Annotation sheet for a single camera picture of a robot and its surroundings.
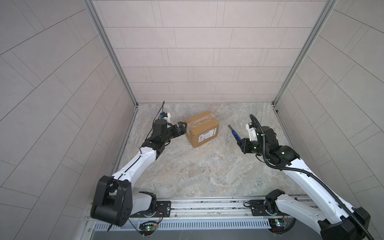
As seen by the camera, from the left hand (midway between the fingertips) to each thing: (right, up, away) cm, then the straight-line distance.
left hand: (184, 123), depth 83 cm
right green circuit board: (+44, -46, -15) cm, 65 cm away
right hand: (+27, -10, -8) cm, 30 cm away
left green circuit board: (-15, -44, -18) cm, 50 cm away
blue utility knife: (+27, -6, -6) cm, 28 cm away
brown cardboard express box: (+10, -3, +2) cm, 10 cm away
